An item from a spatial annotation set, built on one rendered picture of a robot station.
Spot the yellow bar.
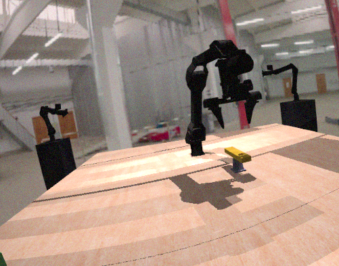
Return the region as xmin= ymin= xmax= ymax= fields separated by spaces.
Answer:
xmin=224 ymin=147 xmax=252 ymax=163

